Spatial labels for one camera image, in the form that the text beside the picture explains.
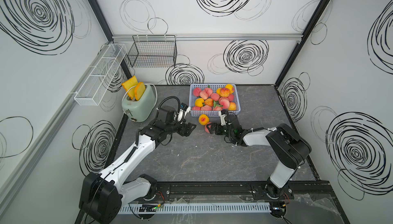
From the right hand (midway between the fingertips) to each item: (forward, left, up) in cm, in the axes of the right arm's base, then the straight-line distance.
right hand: (212, 126), depth 93 cm
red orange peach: (+12, -4, +2) cm, 13 cm away
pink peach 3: (+23, -14, +1) cm, 27 cm away
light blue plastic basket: (+25, +14, -3) cm, 29 cm away
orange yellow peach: (+14, -14, +2) cm, 20 cm away
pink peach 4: (+23, -3, +1) cm, 23 cm away
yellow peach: (+30, -14, +4) cm, 33 cm away
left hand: (-6, +13, +14) cm, 19 cm away
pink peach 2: (+27, +2, +2) cm, 28 cm away
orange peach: (+18, +2, +1) cm, 18 cm away
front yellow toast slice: (+14, +43, +18) cm, 49 cm away
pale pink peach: (+23, +5, +3) cm, 24 cm away
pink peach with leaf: (+14, -8, +6) cm, 17 cm away
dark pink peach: (+12, +10, +2) cm, 16 cm away
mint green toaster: (+3, +43, +10) cm, 45 cm away
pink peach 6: (-2, +4, +1) cm, 4 cm away
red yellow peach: (+22, -9, +6) cm, 25 cm away
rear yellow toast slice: (+18, +51, +18) cm, 57 cm away
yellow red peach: (+4, +5, +2) cm, 7 cm away
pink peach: (+27, +11, +2) cm, 29 cm away
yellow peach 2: (+27, -5, +2) cm, 28 cm away
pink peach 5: (+13, +4, +1) cm, 13 cm away
